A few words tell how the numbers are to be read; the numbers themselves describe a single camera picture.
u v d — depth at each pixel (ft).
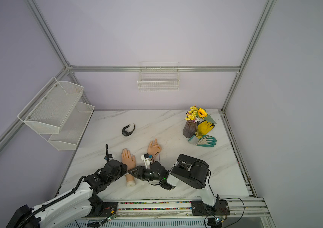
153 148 3.11
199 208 2.40
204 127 3.53
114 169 2.13
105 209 2.41
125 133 3.33
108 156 2.49
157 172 2.18
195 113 2.74
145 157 2.68
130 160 2.96
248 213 2.40
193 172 1.68
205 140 3.25
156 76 3.15
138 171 2.45
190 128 3.46
